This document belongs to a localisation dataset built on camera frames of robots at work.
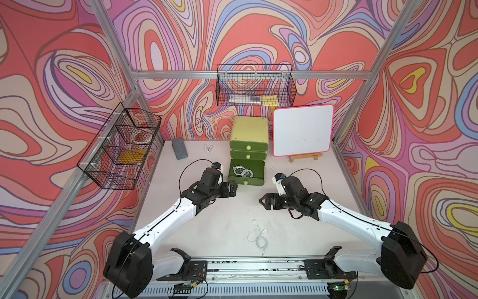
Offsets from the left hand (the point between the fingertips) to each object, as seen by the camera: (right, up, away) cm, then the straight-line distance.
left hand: (231, 186), depth 83 cm
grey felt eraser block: (-34, +19, +29) cm, 48 cm away
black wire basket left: (-47, +12, -10) cm, 49 cm away
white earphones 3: (+11, -22, -1) cm, 25 cm away
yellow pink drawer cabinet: (+9, +23, +8) cm, 26 cm away
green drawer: (+8, +14, +14) cm, 22 cm away
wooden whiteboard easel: (+41, +14, +22) cm, 48 cm away
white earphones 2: (+3, +5, +19) cm, 20 cm away
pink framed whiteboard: (+39, +28, +18) cm, 51 cm away
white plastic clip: (-16, +18, +29) cm, 38 cm away
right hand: (+17, -8, -1) cm, 19 cm away
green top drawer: (+8, +19, +8) cm, 22 cm away
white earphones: (+9, +4, +19) cm, 21 cm away
